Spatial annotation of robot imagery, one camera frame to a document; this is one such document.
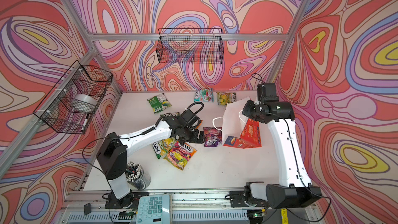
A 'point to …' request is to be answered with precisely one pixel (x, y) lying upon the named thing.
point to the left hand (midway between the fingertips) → (201, 139)
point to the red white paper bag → (231, 124)
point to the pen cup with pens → (136, 176)
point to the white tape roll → (85, 102)
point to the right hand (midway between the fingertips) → (248, 115)
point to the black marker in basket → (85, 122)
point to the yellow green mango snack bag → (161, 147)
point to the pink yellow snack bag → (179, 155)
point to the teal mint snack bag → (204, 95)
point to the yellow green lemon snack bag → (225, 98)
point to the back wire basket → (190, 45)
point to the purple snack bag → (213, 137)
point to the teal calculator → (154, 209)
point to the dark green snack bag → (159, 102)
